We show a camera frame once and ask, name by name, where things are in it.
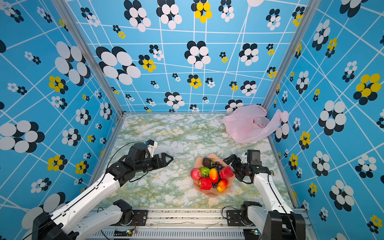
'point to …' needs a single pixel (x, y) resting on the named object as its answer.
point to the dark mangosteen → (206, 162)
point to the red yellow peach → (222, 185)
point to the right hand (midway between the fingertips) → (228, 165)
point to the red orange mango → (213, 175)
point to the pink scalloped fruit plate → (198, 164)
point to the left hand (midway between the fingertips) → (169, 160)
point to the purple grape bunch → (217, 165)
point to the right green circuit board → (252, 233)
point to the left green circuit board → (124, 232)
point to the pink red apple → (196, 174)
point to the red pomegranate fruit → (226, 172)
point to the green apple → (205, 172)
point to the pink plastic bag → (249, 123)
